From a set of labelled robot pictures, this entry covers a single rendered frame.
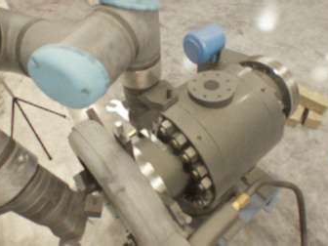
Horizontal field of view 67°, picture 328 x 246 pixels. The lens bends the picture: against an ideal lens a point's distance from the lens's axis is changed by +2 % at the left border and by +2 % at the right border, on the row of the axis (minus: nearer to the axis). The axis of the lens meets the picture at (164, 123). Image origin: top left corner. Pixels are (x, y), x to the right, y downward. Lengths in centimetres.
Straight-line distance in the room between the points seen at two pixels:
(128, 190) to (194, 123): 40
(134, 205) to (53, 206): 42
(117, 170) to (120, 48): 53
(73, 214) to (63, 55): 27
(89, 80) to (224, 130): 82
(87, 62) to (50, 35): 7
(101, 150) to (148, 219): 27
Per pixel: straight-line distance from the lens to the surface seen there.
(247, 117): 114
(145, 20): 39
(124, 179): 80
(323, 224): 194
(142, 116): 55
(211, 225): 89
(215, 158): 103
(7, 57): 41
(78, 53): 31
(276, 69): 146
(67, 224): 46
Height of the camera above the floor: 164
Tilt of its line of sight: 48 degrees down
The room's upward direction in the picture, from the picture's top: 6 degrees counter-clockwise
